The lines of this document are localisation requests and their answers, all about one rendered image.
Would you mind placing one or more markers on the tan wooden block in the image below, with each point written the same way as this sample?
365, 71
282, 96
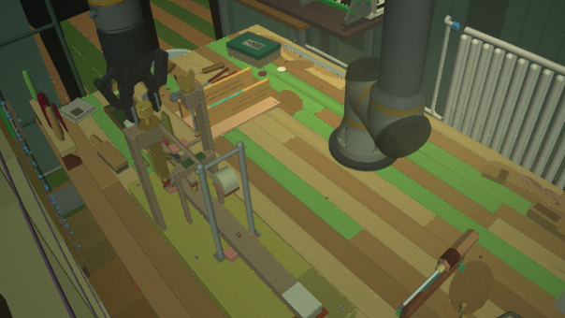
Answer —
109, 154

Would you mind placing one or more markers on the steel ruler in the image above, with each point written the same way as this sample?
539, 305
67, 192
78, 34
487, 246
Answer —
315, 59

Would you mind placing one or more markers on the brass drop screw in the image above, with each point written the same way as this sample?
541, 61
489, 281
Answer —
186, 81

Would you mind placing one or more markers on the brass let-off knob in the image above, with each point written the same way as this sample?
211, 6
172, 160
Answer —
147, 114

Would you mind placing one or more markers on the white pipe with blue cap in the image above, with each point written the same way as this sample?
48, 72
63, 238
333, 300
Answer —
441, 66

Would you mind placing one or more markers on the white radiator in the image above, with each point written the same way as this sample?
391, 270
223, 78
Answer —
507, 106

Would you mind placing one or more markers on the dark red stick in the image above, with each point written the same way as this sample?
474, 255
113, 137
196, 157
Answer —
218, 75

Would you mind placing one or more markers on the dark green metal frame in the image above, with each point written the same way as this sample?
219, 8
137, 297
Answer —
62, 48

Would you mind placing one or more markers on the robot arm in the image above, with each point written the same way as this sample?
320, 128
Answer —
397, 66

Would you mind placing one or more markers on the wooden tool tray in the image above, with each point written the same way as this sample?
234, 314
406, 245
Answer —
240, 106

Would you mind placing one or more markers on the white felt hammer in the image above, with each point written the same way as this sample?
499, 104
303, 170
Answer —
228, 181

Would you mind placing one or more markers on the brown wooden stick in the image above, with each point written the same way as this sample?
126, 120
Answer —
213, 67

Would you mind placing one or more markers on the brown wooden block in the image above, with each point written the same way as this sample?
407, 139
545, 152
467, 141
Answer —
496, 173
546, 214

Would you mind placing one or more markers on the green box with label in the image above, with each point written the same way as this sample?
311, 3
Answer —
254, 46

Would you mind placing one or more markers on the teal screwdriver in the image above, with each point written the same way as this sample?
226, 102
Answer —
226, 99

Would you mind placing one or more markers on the brown key with white end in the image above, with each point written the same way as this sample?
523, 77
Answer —
265, 265

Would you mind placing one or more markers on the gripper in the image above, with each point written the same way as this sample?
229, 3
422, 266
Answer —
128, 48

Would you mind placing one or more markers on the model grand action body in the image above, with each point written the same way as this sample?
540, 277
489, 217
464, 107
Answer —
150, 189

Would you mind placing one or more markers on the wooden rail with blue pins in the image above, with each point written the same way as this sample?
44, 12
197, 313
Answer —
39, 176

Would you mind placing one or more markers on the grey square pad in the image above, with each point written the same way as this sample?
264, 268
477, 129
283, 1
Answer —
78, 110

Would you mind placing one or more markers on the wooden tool holder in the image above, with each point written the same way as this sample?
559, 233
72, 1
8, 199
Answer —
59, 143

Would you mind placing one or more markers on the brown wooden clamp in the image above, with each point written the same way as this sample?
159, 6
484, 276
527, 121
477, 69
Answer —
446, 265

